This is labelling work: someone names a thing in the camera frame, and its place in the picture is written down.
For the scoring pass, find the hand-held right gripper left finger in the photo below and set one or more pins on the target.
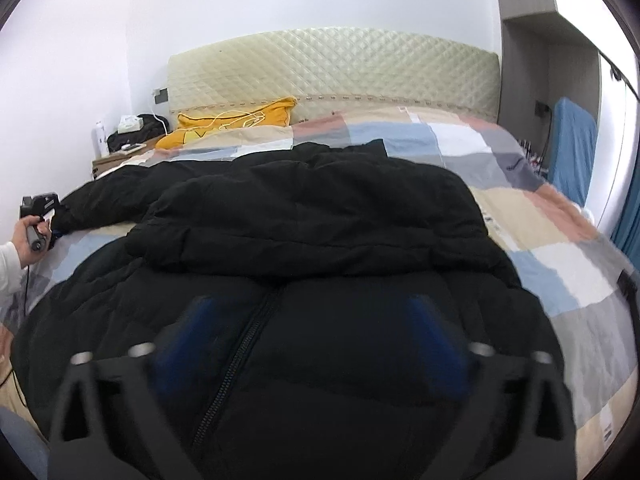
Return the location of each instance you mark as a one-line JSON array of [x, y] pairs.
[[182, 355]]

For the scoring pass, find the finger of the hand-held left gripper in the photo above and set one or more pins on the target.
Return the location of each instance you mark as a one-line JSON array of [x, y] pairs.
[[56, 232]]

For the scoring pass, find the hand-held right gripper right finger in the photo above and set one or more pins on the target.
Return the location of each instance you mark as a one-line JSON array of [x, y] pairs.
[[440, 350]]

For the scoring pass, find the black puffer jacket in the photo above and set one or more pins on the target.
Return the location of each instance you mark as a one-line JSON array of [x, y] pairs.
[[325, 240]]

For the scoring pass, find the person's left forearm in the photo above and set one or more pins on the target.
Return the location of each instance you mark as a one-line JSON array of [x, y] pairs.
[[9, 272]]

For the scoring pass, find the person's left hand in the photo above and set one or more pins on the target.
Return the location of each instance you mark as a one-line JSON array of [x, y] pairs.
[[25, 245]]

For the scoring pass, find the wooden nightstand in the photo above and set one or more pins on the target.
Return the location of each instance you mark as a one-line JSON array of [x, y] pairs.
[[107, 165]]

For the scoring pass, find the white bottle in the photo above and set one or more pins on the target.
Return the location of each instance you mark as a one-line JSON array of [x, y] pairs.
[[101, 140]]

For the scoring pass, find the small white device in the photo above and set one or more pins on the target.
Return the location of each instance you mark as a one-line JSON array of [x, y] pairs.
[[133, 148]]

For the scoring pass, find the white tissue box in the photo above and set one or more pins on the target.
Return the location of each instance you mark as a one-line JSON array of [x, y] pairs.
[[129, 124]]

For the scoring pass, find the black bag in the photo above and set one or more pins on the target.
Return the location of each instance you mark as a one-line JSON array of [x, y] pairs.
[[145, 136]]

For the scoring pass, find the patchwork checked blanket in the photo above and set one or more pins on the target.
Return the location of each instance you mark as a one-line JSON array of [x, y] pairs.
[[550, 225]]

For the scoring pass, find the row of cosmetic bottles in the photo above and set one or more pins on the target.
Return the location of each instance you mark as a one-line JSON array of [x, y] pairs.
[[532, 157]]

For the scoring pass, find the blue towel-covered board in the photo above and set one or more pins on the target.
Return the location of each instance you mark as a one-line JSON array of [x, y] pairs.
[[570, 155]]

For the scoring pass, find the yellow pillow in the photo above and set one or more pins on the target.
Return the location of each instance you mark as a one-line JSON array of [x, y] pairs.
[[270, 115]]

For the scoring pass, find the beige quilted headboard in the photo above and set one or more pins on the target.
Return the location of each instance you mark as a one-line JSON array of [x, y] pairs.
[[340, 70]]

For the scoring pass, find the black wall socket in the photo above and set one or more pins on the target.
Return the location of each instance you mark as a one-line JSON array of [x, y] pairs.
[[160, 96], [542, 108]]

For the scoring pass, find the black wardrobe rail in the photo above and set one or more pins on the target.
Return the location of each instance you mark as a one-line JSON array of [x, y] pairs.
[[620, 72]]

